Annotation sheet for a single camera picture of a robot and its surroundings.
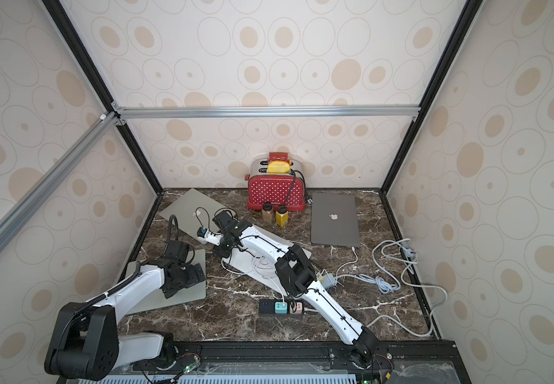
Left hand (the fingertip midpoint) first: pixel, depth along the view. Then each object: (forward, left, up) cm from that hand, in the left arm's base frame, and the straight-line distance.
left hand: (198, 278), depth 88 cm
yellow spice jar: (+26, -31, +5) cm, 40 cm away
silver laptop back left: (+35, +12, -4) cm, 37 cm away
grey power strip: (-1, -48, +2) cm, 48 cm away
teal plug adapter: (-12, -31, +5) cm, 33 cm away
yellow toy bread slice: (+44, -29, +17) cm, 55 cm away
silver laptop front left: (-5, 0, 0) cm, 5 cm away
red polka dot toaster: (+36, -29, +11) cm, 47 cm away
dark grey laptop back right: (+28, -54, -1) cm, 61 cm away
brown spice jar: (+27, -24, +3) cm, 37 cm away
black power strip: (-10, -27, 0) cm, 29 cm away
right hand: (+11, -3, -3) cm, 12 cm away
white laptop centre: (+7, -15, +1) cm, 17 cm away
